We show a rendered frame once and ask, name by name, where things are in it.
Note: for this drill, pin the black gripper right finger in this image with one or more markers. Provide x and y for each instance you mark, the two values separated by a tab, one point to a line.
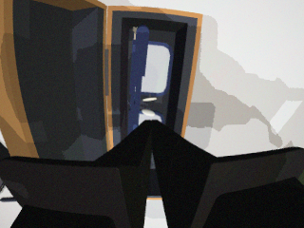
190	178

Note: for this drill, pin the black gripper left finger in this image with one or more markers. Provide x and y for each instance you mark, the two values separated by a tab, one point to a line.
115	185

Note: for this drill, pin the blue glasses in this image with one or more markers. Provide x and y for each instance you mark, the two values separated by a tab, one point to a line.
154	80

